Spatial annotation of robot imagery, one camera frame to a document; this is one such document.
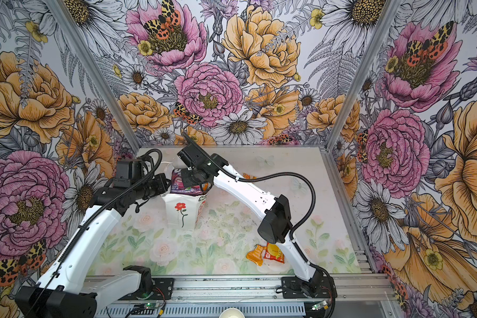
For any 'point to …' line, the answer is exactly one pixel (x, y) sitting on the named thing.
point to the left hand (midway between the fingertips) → (171, 188)
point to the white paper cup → (231, 313)
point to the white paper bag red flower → (183, 211)
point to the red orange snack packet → (269, 252)
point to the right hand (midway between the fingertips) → (189, 185)
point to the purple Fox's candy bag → (177, 185)
